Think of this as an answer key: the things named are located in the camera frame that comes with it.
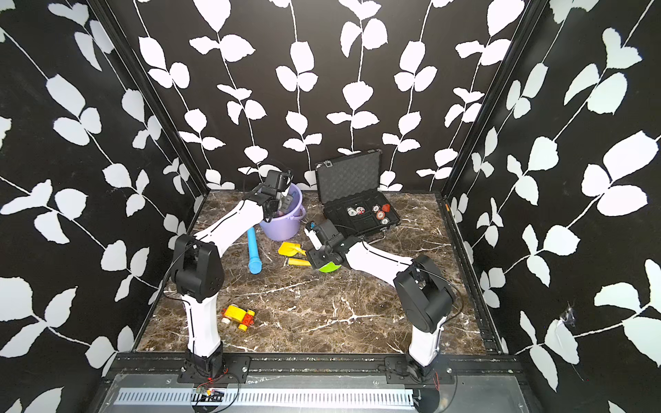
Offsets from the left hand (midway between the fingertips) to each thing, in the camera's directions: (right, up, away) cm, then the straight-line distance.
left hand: (279, 190), depth 95 cm
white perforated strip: (+5, -60, -25) cm, 66 cm away
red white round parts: (+40, -7, +17) cm, 44 cm away
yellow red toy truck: (-8, -43, -14) cm, 46 cm away
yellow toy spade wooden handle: (+3, -23, +4) cm, 23 cm away
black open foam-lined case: (+27, +2, +16) cm, 32 cm away
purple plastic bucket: (+2, -14, +1) cm, 14 cm away
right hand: (+13, -22, -5) cm, 26 cm away
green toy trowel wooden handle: (+19, -27, -13) cm, 35 cm away
